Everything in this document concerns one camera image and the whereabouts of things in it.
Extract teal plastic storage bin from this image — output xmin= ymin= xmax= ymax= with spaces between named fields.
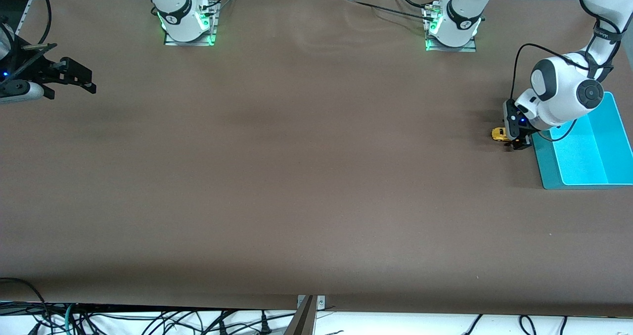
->
xmin=532 ymin=92 xmax=633 ymax=191

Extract grey metal pole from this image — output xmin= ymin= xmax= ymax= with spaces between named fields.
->
xmin=283 ymin=295 xmax=317 ymax=335

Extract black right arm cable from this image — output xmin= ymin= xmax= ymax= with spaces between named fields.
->
xmin=34 ymin=0 xmax=53 ymax=45

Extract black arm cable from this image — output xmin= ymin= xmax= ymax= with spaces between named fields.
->
xmin=511 ymin=43 xmax=592 ymax=103
xmin=34 ymin=0 xmax=53 ymax=45

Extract aluminium table edge rail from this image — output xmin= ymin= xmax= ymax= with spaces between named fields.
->
xmin=14 ymin=0 xmax=48 ymax=35

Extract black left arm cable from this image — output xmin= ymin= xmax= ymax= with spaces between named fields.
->
xmin=511 ymin=43 xmax=592 ymax=103

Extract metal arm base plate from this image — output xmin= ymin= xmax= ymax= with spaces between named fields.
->
xmin=164 ymin=2 xmax=218 ymax=47
xmin=424 ymin=4 xmax=478 ymax=52

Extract short black table cable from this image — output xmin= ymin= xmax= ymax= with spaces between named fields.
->
xmin=393 ymin=0 xmax=436 ymax=10

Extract long black table cable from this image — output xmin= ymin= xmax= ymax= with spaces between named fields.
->
xmin=346 ymin=0 xmax=439 ymax=24

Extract thick black looped cable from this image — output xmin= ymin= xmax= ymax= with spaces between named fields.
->
xmin=0 ymin=277 xmax=51 ymax=335

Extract small metal table bracket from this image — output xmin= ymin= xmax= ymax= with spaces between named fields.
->
xmin=297 ymin=295 xmax=326 ymax=310

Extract tangled black cable bundle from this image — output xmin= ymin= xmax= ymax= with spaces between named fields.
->
xmin=74 ymin=307 xmax=297 ymax=335

